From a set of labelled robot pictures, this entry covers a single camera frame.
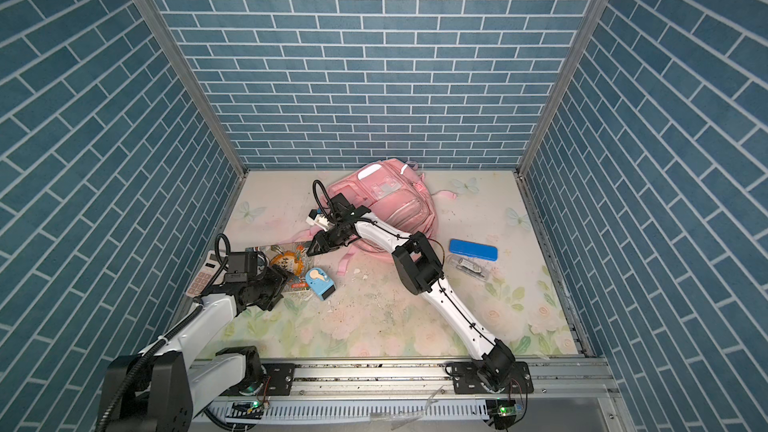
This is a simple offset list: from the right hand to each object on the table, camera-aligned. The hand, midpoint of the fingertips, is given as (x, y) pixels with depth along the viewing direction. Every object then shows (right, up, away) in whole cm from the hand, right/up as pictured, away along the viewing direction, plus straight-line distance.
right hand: (310, 251), depth 96 cm
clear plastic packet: (+52, -5, -2) cm, 53 cm away
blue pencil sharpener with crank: (+6, -7, -11) cm, 15 cm away
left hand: (-3, -7, -8) cm, 11 cm away
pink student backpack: (+26, +20, +13) cm, 36 cm away
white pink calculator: (-30, -6, -6) cm, 31 cm away
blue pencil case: (+54, 0, +3) cm, 54 cm away
